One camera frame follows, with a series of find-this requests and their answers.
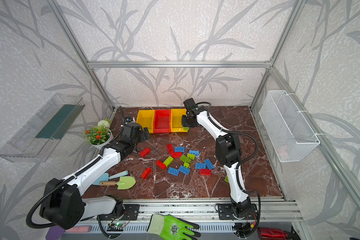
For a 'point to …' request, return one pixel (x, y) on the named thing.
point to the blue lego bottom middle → (184, 170)
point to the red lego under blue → (176, 154)
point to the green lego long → (168, 161)
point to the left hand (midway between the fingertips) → (143, 126)
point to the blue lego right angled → (209, 163)
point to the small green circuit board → (116, 227)
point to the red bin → (162, 121)
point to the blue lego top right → (196, 153)
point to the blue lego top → (180, 149)
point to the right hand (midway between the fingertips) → (185, 119)
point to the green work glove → (170, 227)
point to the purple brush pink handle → (55, 232)
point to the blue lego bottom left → (173, 171)
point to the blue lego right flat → (200, 165)
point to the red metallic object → (271, 233)
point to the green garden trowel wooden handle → (124, 182)
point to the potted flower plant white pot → (100, 135)
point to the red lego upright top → (170, 148)
